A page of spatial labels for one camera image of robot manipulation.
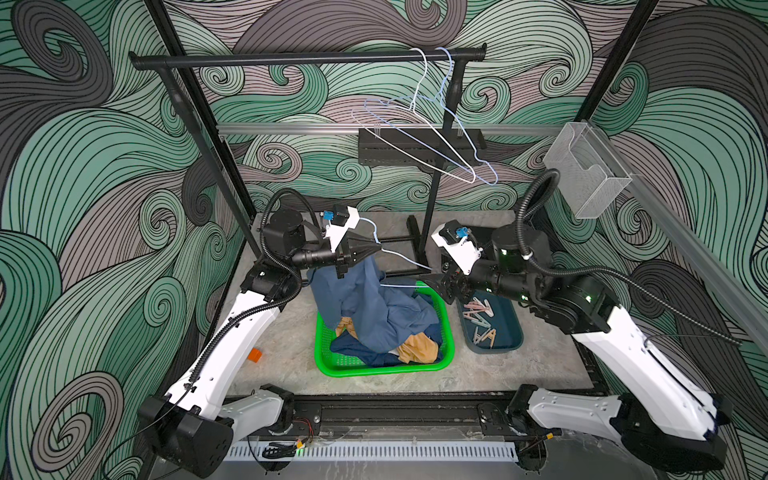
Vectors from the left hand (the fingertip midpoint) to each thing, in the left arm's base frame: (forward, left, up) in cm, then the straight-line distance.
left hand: (378, 242), depth 61 cm
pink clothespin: (+5, -31, -37) cm, 48 cm away
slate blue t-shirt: (-5, -1, -21) cm, 22 cm away
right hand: (-5, -11, -1) cm, 12 cm away
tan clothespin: (-4, -34, -38) cm, 51 cm away
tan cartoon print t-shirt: (-11, -11, -31) cm, 35 cm away
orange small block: (-11, +34, -36) cm, 51 cm away
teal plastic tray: (-1, -34, -37) cm, 50 cm away
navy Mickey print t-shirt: (-9, +8, -36) cm, 38 cm away
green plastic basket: (-13, +12, -39) cm, 43 cm away
